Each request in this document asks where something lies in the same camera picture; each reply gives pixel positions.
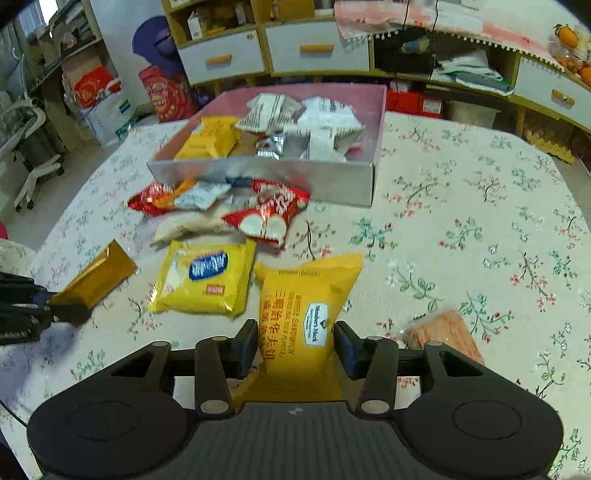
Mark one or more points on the orange snack packet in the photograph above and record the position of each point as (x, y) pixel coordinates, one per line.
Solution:
(178, 190)

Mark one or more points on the floral tablecloth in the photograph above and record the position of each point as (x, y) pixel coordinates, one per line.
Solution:
(461, 207)

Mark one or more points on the white drawer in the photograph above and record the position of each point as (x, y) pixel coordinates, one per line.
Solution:
(221, 57)
(318, 48)
(554, 94)

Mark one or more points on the red gift bag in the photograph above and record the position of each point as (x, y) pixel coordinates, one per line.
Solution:
(168, 94)

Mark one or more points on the red snack packet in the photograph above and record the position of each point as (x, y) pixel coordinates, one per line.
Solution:
(143, 201)
(268, 217)

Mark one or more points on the silver snack packet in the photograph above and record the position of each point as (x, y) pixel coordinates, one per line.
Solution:
(281, 143)

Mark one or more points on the white plastic bag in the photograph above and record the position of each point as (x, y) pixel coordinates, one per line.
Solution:
(111, 117)

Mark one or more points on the orange fruit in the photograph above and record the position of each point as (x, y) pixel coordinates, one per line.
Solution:
(586, 74)
(565, 34)

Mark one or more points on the gold snack packet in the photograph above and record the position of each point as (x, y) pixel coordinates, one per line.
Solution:
(92, 281)

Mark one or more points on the wooden cabinet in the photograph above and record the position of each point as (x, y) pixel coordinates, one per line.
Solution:
(501, 62)

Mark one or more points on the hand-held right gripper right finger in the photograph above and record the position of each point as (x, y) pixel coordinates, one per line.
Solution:
(345, 350)

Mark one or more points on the small white grey snack packet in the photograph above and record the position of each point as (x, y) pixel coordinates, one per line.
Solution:
(201, 196)

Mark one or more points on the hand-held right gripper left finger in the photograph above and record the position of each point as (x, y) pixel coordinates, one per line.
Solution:
(247, 346)

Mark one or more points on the yellow egg tray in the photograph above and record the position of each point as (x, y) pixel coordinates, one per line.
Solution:
(549, 144)

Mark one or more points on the yellow blue-label snack packet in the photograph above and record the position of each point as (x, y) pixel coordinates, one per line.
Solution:
(203, 277)

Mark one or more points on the red box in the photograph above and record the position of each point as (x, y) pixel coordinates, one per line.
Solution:
(413, 102)

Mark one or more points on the purple plush toy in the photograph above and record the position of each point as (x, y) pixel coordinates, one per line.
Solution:
(154, 44)

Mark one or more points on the white carton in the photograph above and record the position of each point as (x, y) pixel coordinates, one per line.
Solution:
(197, 25)

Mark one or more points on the white office chair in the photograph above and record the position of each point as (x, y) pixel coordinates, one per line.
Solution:
(32, 138)

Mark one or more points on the red paper bag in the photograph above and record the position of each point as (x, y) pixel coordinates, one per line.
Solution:
(90, 87)

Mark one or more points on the floral seat cushion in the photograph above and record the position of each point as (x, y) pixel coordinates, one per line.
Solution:
(14, 256)

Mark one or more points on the brown snack packet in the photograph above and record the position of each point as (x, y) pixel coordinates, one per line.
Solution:
(247, 144)

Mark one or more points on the pink cabinet cloth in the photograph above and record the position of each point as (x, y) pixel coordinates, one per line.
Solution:
(461, 23)

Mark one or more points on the folded cloths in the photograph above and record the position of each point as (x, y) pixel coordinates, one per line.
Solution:
(471, 71)

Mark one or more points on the white printed snack packet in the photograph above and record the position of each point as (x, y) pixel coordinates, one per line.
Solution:
(328, 115)
(323, 145)
(268, 113)

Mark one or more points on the clear white biscuit packet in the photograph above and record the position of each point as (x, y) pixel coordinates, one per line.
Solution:
(194, 226)

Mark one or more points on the orange clear-wrapped snack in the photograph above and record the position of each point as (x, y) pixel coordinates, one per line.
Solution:
(443, 332)

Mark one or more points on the pink cardboard box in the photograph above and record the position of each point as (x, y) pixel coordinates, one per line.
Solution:
(277, 177)

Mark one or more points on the cluttered storage shelf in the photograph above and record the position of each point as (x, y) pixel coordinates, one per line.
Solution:
(69, 46)

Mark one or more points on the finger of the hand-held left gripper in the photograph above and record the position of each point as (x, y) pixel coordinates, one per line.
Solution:
(23, 287)
(69, 315)

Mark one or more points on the large yellow waffle packet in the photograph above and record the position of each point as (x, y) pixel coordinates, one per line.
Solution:
(207, 138)
(300, 300)

